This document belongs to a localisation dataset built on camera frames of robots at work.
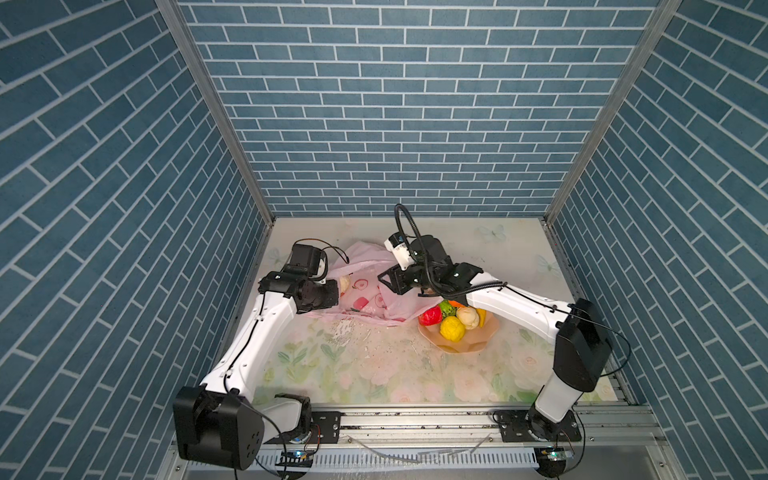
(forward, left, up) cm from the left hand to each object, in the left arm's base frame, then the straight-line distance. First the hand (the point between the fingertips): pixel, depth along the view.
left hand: (335, 295), depth 81 cm
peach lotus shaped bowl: (-8, -40, -13) cm, 43 cm away
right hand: (+4, -12, +5) cm, 14 cm away
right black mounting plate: (-30, -48, -14) cm, 58 cm away
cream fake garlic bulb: (-2, -38, -8) cm, 39 cm away
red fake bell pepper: (-4, -27, -5) cm, 27 cm away
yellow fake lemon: (-6, -33, -9) cm, 35 cm away
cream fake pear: (+11, 0, -11) cm, 16 cm away
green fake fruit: (0, -32, -8) cm, 33 cm away
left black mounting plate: (-29, +1, -15) cm, 33 cm away
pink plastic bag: (+8, -7, -15) cm, 18 cm away
